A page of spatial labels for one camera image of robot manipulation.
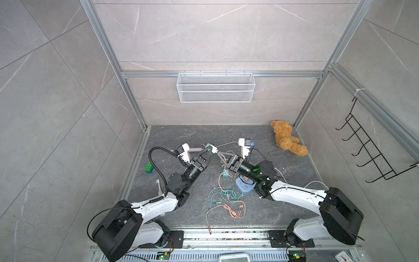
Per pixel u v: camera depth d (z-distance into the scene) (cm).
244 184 66
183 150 65
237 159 62
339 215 42
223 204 82
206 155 66
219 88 101
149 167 95
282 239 73
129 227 41
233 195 85
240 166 62
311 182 93
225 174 91
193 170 63
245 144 64
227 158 63
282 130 106
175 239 73
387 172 58
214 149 65
